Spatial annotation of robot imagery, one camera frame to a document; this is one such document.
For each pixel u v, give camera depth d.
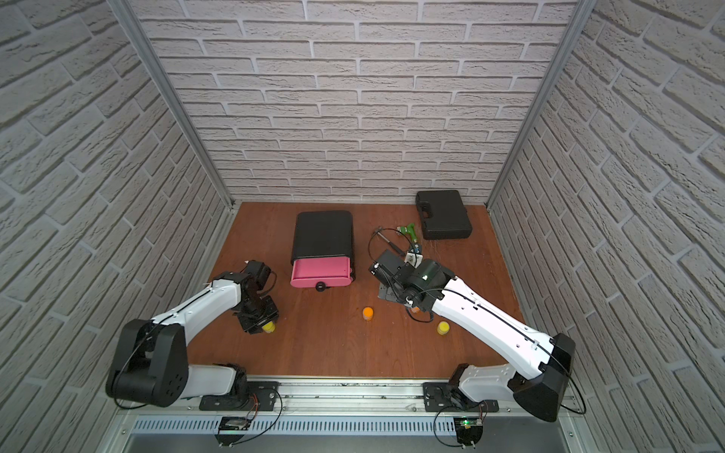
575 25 0.71
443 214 1.16
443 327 0.84
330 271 0.83
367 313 0.87
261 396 0.73
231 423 0.70
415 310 0.89
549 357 0.39
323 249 0.85
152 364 0.42
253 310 0.71
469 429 0.71
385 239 1.07
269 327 0.82
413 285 0.47
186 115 0.92
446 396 0.73
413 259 0.63
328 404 0.72
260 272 0.73
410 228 1.10
